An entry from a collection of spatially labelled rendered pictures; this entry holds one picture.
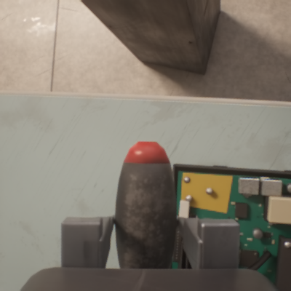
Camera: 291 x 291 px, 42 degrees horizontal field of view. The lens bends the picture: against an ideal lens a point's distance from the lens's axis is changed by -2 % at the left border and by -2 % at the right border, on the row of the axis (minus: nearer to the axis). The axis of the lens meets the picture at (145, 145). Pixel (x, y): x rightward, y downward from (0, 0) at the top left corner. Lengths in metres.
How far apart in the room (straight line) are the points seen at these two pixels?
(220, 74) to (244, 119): 1.03
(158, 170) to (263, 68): 1.23
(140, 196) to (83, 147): 0.22
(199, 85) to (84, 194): 1.03
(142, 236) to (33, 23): 1.47
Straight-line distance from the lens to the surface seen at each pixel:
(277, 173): 0.33
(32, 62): 1.56
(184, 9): 0.73
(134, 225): 0.16
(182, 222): 0.16
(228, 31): 1.40
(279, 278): 0.34
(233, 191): 0.34
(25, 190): 0.40
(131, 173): 0.16
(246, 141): 0.35
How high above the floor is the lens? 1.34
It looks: 79 degrees down
